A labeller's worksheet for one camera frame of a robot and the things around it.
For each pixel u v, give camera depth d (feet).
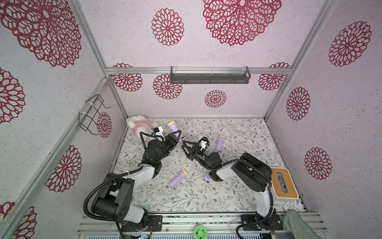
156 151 2.14
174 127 2.62
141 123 3.47
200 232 2.23
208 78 2.88
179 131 2.61
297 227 2.31
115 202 1.42
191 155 2.54
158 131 2.54
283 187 2.71
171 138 2.44
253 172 1.73
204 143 2.69
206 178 2.85
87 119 2.46
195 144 2.50
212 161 2.30
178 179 2.86
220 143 3.37
